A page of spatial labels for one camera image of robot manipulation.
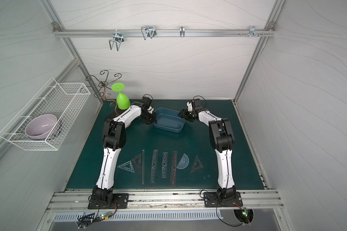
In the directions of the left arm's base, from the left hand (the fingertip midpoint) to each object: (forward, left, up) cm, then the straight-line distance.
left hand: (157, 121), depth 104 cm
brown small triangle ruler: (-33, -25, -4) cm, 41 cm away
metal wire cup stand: (+7, +31, +29) cm, 43 cm away
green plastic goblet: (+1, +20, +20) cm, 28 cm away
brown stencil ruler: (-33, -14, -2) cm, 36 cm away
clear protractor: (-29, -19, -2) cm, 35 cm away
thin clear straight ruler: (-32, +5, -3) cm, 33 cm away
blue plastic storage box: (+4, -8, -3) cm, 10 cm away
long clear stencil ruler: (-32, -1, -3) cm, 32 cm away
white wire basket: (-8, +47, +29) cm, 55 cm away
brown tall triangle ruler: (-33, +8, -2) cm, 34 cm away
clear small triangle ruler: (-32, +15, -3) cm, 35 cm away
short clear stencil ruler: (-31, -8, -3) cm, 32 cm away
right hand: (+5, -18, +3) cm, 19 cm away
